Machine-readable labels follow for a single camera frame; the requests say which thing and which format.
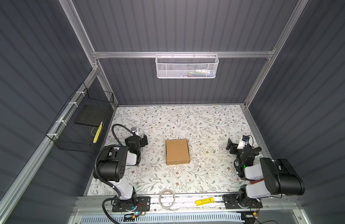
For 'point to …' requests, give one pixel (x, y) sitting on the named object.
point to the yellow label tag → (204, 201)
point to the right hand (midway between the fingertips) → (239, 140)
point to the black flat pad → (92, 115)
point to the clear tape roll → (165, 207)
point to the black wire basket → (80, 125)
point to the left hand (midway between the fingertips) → (138, 136)
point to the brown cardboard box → (177, 151)
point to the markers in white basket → (198, 73)
